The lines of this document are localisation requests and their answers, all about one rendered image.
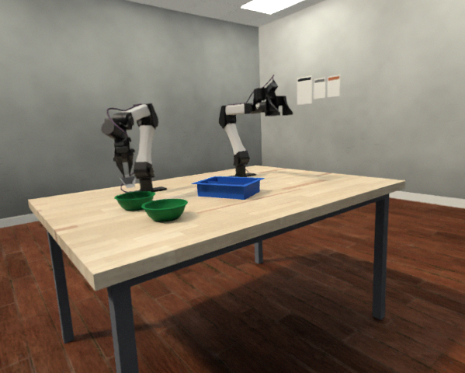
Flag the dark green bowl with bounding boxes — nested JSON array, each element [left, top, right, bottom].
[[141, 199, 188, 221], [114, 191, 156, 211]]

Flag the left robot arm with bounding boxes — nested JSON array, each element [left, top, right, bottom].
[[219, 81, 279, 177]]

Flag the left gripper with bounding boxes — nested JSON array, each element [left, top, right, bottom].
[[261, 96, 293, 117]]

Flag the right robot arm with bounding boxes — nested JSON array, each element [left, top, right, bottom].
[[101, 103, 167, 192]]

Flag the blue divided box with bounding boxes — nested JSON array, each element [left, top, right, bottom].
[[192, 176, 263, 200]]

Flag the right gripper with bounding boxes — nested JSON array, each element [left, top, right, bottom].
[[113, 139, 135, 177]]

